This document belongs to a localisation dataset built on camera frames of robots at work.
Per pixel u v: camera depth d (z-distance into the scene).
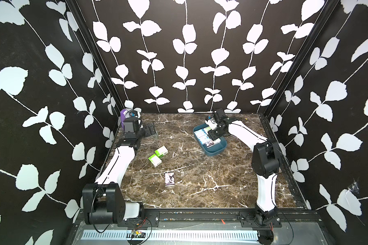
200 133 1.01
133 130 0.63
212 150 0.94
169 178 0.85
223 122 0.72
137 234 0.70
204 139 1.00
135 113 0.75
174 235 0.70
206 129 1.02
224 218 0.75
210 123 0.86
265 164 0.54
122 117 0.98
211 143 1.01
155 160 0.93
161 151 0.96
